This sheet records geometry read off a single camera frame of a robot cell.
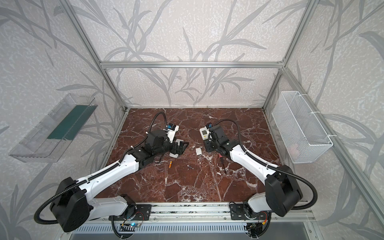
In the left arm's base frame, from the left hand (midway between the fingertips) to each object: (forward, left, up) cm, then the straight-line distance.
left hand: (184, 136), depth 80 cm
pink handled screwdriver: (-3, -22, -18) cm, 28 cm away
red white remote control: (-3, +8, -19) cm, 20 cm away
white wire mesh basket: (-10, -52, +16) cm, 56 cm away
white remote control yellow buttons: (+4, -11, -3) cm, 13 cm away
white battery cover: (+1, -8, -20) cm, 21 cm away
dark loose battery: (-9, -3, -19) cm, 21 cm away
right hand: (+4, -13, -6) cm, 15 cm away
